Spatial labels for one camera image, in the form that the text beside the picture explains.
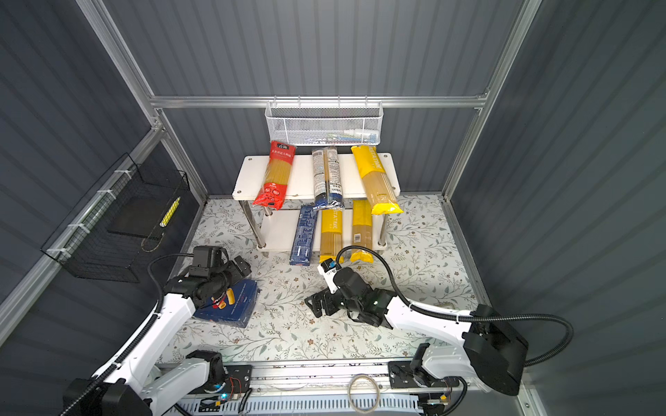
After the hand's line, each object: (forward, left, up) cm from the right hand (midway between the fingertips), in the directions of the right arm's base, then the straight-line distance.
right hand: (318, 294), depth 78 cm
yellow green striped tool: (+18, +45, +17) cm, 51 cm away
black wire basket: (+10, +58, +17) cm, 62 cm away
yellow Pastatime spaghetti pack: (+25, -3, -3) cm, 25 cm away
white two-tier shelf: (+28, +20, -5) cm, 35 cm away
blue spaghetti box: (+23, +7, -1) cm, 24 cm away
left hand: (+7, +25, +1) cm, 26 cm away
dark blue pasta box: (-4, +24, -5) cm, 25 cm away
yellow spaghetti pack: (+27, -14, -3) cm, 31 cm away
